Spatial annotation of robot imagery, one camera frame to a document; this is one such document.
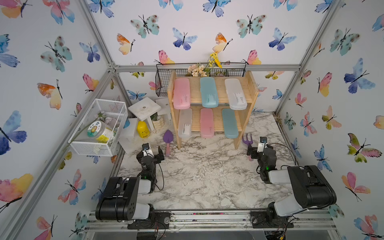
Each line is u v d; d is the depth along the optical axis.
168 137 1.05
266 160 0.72
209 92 0.69
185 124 0.84
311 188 0.46
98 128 0.63
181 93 0.68
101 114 0.75
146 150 0.75
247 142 1.04
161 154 0.84
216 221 0.74
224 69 0.93
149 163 0.68
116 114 0.77
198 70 0.81
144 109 0.93
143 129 0.96
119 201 0.44
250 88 0.73
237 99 0.66
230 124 0.87
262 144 0.79
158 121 1.04
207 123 0.86
